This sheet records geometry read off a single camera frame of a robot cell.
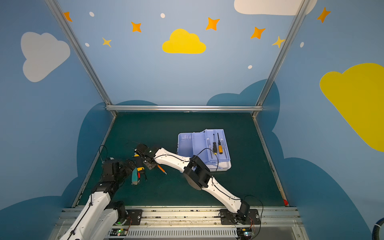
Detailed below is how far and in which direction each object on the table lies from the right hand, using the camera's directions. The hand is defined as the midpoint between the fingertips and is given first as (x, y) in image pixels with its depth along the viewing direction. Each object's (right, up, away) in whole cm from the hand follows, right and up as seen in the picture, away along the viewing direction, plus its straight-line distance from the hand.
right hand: (154, 160), depth 94 cm
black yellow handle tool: (-9, -1, -1) cm, 9 cm away
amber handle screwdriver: (+41, +9, -6) cm, 43 cm away
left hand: (-11, -1, -8) cm, 14 cm away
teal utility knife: (-9, -8, -8) cm, 15 cm away
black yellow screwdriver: (+38, +9, -5) cm, 39 cm away
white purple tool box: (+24, +10, 0) cm, 26 cm away
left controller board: (-11, -30, -23) cm, 39 cm away
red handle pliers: (-8, -8, -6) cm, 12 cm away
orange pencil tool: (+6, -6, -3) cm, 9 cm away
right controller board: (+50, -31, -22) cm, 63 cm away
